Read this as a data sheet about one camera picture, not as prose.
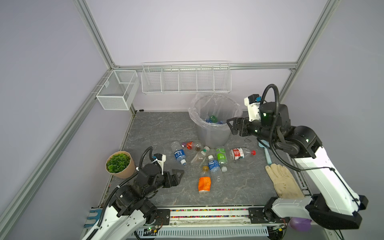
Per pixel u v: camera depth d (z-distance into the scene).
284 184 0.84
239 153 0.91
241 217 0.75
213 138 0.90
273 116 0.38
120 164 0.81
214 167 0.86
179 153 0.91
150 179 0.50
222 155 0.90
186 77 1.02
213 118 1.02
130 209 0.46
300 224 0.69
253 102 0.49
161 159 0.64
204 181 0.81
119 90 0.97
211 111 0.99
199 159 0.94
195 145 0.99
